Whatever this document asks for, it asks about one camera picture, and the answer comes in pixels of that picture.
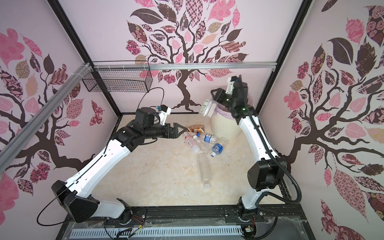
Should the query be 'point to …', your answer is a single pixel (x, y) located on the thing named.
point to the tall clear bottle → (204, 164)
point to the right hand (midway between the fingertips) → (215, 89)
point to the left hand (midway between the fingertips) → (179, 131)
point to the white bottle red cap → (191, 143)
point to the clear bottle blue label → (218, 148)
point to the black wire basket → (121, 80)
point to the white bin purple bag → (224, 124)
